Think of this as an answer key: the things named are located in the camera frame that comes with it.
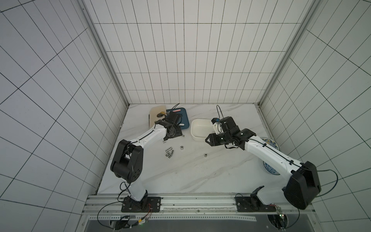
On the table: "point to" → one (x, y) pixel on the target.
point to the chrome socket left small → (164, 141)
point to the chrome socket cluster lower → (168, 154)
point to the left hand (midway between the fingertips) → (173, 135)
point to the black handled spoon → (160, 115)
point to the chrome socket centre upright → (181, 147)
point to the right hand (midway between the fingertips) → (203, 141)
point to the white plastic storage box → (200, 128)
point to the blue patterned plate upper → (270, 142)
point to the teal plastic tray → (185, 123)
